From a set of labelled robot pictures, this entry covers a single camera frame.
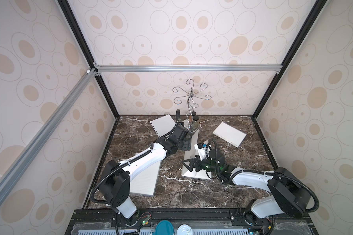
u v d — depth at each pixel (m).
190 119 1.03
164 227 0.65
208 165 0.71
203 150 0.74
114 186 0.43
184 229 0.66
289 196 0.43
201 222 0.73
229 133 1.10
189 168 0.73
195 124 1.06
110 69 0.91
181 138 0.64
